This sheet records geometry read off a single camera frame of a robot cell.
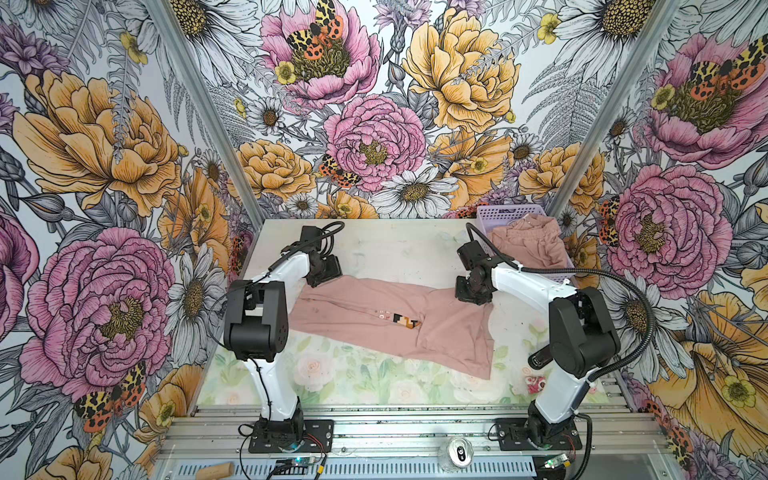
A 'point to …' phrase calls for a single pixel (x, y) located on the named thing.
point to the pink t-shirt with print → (433, 324)
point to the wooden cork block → (215, 472)
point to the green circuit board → (295, 466)
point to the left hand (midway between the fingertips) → (334, 280)
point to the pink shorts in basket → (531, 241)
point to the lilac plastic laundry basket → (491, 217)
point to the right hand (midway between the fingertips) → (466, 304)
